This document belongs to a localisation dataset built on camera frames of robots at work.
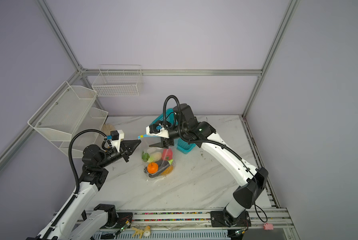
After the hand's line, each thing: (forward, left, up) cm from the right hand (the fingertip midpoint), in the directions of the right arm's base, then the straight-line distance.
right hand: (149, 133), depth 63 cm
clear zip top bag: (+1, +3, -7) cm, 7 cm away
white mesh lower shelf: (+31, +49, -23) cm, 62 cm away
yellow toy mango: (-3, -5, -30) cm, 31 cm away
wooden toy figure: (-32, +3, -34) cm, 47 cm away
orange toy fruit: (-5, +2, -23) cm, 24 cm away
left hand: (+1, +6, -7) cm, 9 cm away
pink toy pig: (-29, -55, -36) cm, 72 cm away
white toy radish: (+1, +3, -23) cm, 23 cm away
